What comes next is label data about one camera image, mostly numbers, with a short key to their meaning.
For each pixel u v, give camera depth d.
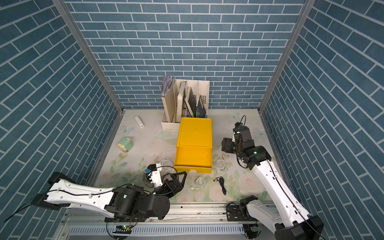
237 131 0.56
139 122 1.09
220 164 0.91
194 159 0.77
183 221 0.73
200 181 0.84
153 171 0.56
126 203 0.44
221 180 0.84
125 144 0.93
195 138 0.77
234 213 0.74
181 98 0.93
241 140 0.56
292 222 0.38
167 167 0.54
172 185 0.53
